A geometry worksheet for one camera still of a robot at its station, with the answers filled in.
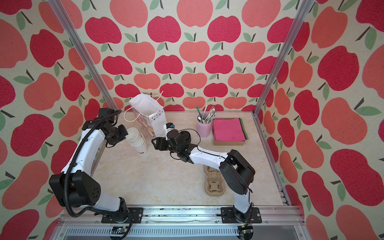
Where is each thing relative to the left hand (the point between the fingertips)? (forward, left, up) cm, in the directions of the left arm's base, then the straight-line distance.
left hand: (127, 137), depth 82 cm
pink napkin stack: (+17, -64, -14) cm, 67 cm away
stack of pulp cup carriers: (-21, -49, -16) cm, 55 cm away
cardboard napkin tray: (+7, -60, -16) cm, 62 cm away
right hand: (-3, -16, -1) cm, 17 cm away
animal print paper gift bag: (+11, -13, +7) cm, 18 cm away
